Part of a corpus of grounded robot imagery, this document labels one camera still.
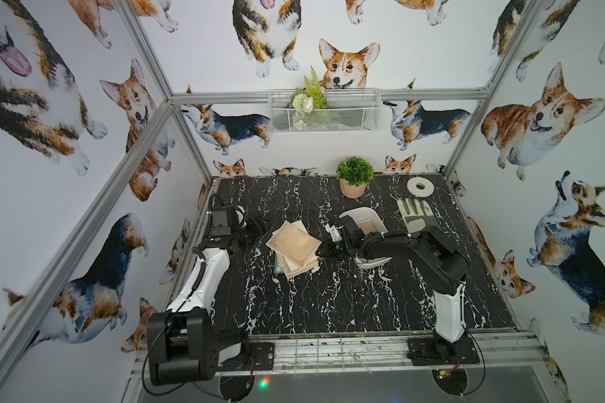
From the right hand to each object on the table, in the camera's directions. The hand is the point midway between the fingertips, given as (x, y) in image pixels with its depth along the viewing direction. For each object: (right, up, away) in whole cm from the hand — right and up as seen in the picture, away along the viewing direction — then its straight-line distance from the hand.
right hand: (315, 254), depth 93 cm
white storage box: (+19, +15, +8) cm, 25 cm away
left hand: (-15, +13, -8) cm, 21 cm away
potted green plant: (+16, +30, +7) cm, 35 cm away
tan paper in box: (+21, +9, +9) cm, 25 cm away
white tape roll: (+49, +26, +24) cm, 60 cm away
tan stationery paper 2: (-9, -5, -2) cm, 10 cm away
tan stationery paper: (-8, +3, +3) cm, 9 cm away
